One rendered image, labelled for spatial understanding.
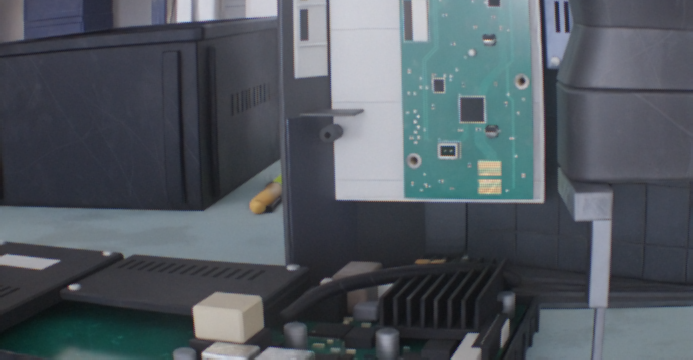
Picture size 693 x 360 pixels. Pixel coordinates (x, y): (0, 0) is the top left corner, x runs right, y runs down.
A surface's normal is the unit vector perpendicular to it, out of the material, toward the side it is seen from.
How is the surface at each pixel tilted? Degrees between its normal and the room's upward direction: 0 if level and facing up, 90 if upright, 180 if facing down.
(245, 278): 0
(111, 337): 0
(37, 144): 90
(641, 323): 0
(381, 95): 90
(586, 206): 90
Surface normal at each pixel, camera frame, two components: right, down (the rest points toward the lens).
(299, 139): 0.69, 0.09
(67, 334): -0.03, -0.99
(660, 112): -0.07, 0.15
